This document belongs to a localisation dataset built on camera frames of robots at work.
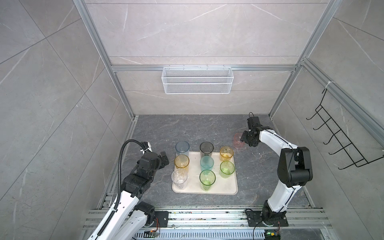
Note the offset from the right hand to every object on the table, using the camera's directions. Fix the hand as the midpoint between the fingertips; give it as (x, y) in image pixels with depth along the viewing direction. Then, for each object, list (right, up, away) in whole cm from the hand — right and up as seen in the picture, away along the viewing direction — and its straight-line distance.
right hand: (245, 138), depth 97 cm
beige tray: (-18, -27, -14) cm, 35 cm away
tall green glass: (-27, -18, -25) cm, 41 cm away
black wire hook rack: (+33, -6, -38) cm, 51 cm away
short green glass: (-14, -18, -9) cm, 24 cm away
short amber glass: (-13, -10, -3) cm, 16 cm away
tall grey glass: (-27, -5, -12) cm, 30 cm away
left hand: (-53, -6, -21) cm, 58 cm away
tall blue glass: (-42, -7, +2) cm, 43 cm away
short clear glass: (-43, -23, -10) cm, 50 cm away
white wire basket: (-34, +39, +3) cm, 52 cm away
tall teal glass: (-26, -15, -6) cm, 31 cm away
